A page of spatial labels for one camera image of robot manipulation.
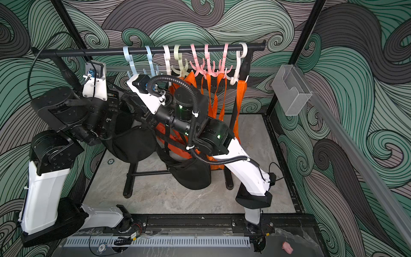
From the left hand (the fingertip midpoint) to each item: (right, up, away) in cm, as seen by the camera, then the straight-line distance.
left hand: (99, 80), depth 46 cm
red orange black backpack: (+17, -21, +28) cm, 39 cm away
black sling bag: (+25, -36, +27) cm, 51 cm away
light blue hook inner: (+1, +19, +48) cm, 52 cm away
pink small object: (+66, -65, +20) cm, 95 cm away
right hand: (+11, -5, -4) cm, 13 cm away
